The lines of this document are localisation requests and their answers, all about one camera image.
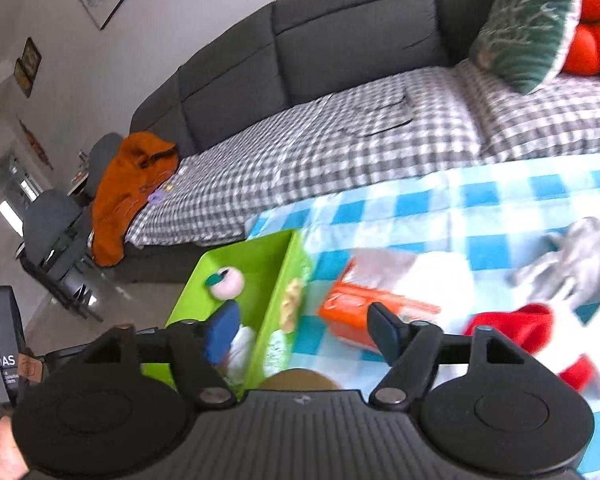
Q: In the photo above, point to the grey dining chair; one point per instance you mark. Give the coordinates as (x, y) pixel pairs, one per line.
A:
(105, 160)
(50, 225)

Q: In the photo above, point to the person's left hand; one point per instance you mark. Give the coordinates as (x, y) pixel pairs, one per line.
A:
(10, 450)

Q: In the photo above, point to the grey fabric glove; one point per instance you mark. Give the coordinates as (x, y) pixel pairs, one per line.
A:
(585, 255)

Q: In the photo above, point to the glass door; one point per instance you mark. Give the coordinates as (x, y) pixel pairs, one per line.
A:
(10, 195)

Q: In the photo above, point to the small purple toy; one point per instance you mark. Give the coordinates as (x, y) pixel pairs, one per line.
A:
(155, 197)

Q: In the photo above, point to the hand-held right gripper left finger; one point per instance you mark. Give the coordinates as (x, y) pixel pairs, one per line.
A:
(222, 332)

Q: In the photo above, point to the orange jacket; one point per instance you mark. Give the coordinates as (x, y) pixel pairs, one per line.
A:
(125, 195)

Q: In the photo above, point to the dark wall sign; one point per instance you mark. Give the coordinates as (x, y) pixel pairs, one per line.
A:
(27, 67)

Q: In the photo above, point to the white jar with gold lid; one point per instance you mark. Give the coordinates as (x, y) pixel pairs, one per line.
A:
(300, 381)

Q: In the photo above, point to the pink knitted apple toy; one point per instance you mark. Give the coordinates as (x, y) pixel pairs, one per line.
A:
(230, 285)

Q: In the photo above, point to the green rectangular storage box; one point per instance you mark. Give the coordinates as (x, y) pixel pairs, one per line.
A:
(260, 260)

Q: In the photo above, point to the red santa plush toy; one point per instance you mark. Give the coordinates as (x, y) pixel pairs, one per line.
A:
(520, 327)

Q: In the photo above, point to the green patterned cushion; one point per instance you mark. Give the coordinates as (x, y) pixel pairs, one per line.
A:
(525, 25)

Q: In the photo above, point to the white plush toy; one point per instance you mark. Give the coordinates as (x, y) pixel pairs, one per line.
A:
(245, 355)

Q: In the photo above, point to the black eyeglasses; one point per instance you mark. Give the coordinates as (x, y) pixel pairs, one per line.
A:
(385, 130)

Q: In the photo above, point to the grey gingham blanket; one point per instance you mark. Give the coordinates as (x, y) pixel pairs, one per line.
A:
(330, 150)

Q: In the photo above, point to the orange and white tissue pack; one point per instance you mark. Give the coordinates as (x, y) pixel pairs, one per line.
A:
(350, 305)

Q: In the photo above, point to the dark grey sofa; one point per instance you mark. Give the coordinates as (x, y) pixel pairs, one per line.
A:
(355, 35)

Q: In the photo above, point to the red wall ornament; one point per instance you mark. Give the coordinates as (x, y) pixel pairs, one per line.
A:
(37, 147)

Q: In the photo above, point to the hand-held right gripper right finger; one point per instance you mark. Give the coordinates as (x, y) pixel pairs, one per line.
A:
(386, 332)

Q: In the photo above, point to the blue checked tablecloth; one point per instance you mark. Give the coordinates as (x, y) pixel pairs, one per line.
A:
(480, 210)

